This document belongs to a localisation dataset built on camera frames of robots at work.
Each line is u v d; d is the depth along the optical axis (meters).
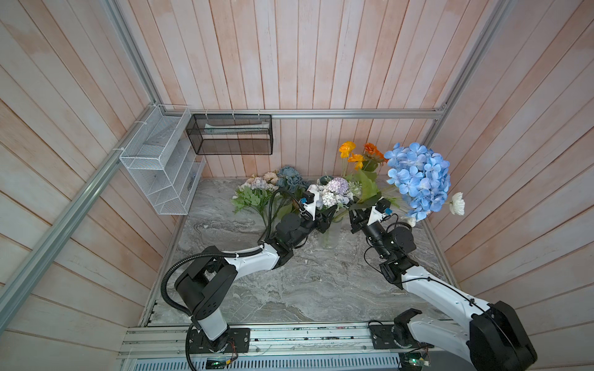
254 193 1.02
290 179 1.06
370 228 0.66
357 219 0.67
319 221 0.69
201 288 0.47
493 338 0.40
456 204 0.55
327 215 0.70
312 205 0.67
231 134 1.04
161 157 0.69
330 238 0.89
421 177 0.49
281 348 0.73
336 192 0.71
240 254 0.50
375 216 0.63
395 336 0.71
